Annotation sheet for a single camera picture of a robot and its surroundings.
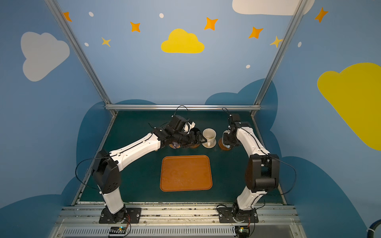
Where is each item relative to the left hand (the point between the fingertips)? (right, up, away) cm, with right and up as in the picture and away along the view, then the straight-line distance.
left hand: (201, 140), depth 79 cm
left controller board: (-42, -45, -6) cm, 62 cm away
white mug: (+7, +2, +19) cm, 21 cm away
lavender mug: (-13, -2, -7) cm, 15 cm away
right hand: (+19, -1, +12) cm, 22 cm away
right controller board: (+20, -46, -6) cm, 50 cm away
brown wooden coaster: (+16, -6, +22) cm, 28 cm away
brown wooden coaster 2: (-3, -6, +20) cm, 21 cm away
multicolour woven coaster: (+4, -5, +22) cm, 23 cm away
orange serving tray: (-11, -21, +10) cm, 26 cm away
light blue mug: (+18, +4, +17) cm, 25 cm away
